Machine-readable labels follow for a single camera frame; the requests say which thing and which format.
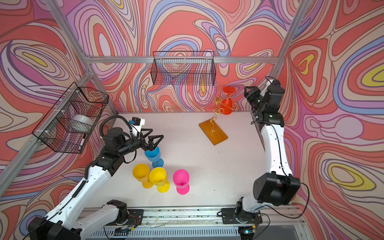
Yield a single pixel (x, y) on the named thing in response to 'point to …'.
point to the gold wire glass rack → (209, 97)
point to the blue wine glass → (154, 156)
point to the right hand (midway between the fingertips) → (246, 92)
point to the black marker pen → (81, 144)
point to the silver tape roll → (81, 123)
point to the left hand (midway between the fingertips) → (158, 133)
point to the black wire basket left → (66, 127)
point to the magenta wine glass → (181, 179)
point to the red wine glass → (226, 105)
